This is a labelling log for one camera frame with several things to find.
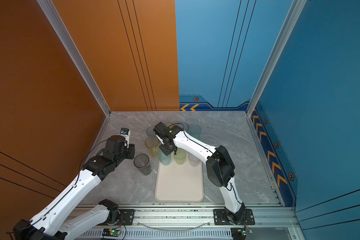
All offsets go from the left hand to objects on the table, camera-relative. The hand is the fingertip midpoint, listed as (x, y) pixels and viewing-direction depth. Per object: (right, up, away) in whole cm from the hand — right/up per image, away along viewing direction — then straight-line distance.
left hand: (131, 143), depth 78 cm
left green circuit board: (-7, -42, -7) cm, 43 cm away
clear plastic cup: (+34, -12, +13) cm, 38 cm away
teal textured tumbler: (+17, -10, +6) cm, 21 cm away
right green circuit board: (+54, -41, -9) cm, 69 cm away
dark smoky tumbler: (+5, -10, +2) cm, 12 cm away
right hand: (+18, -4, +9) cm, 21 cm away
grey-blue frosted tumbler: (+7, +6, +13) cm, 16 cm away
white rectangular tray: (+25, -23, +5) cm, 34 cm away
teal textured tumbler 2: (+35, +6, +16) cm, 39 cm away
